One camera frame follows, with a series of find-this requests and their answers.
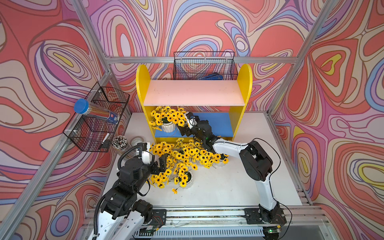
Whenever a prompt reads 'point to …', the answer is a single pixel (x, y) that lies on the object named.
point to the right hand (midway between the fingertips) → (183, 122)
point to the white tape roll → (136, 140)
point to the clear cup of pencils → (120, 143)
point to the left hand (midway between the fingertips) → (159, 154)
